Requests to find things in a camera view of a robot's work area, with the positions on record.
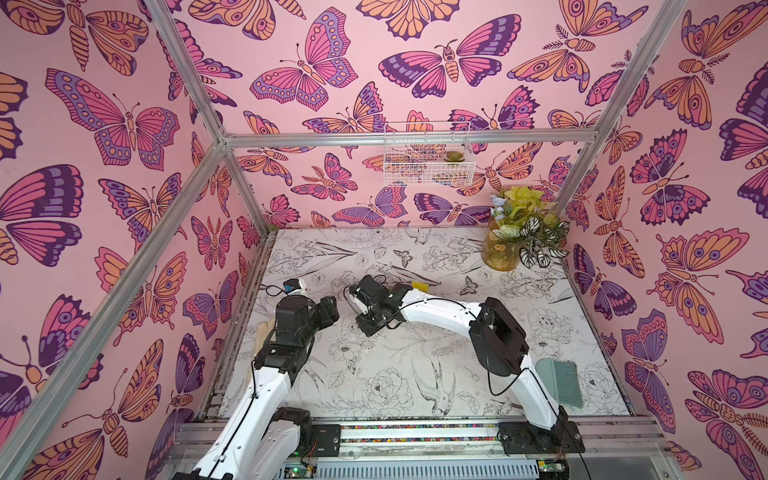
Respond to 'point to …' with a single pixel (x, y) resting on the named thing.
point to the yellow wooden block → (421, 286)
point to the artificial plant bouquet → (523, 216)
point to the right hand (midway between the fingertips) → (365, 321)
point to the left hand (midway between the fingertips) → (329, 299)
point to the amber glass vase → (499, 254)
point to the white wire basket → (428, 154)
